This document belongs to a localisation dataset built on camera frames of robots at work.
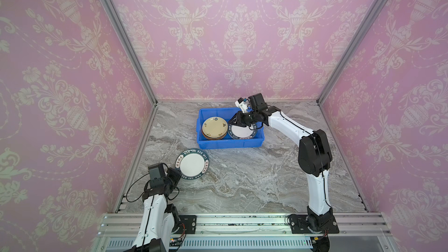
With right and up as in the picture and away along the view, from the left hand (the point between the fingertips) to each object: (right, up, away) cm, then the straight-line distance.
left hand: (180, 172), depth 87 cm
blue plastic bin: (+39, +14, +8) cm, 42 cm away
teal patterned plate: (+16, +15, +12) cm, 25 cm away
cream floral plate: (+16, +21, +16) cm, 31 cm away
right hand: (+25, +25, +3) cm, 36 cm away
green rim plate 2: (+6, +3, +6) cm, 9 cm away
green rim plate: (+32, +19, +13) cm, 39 cm away
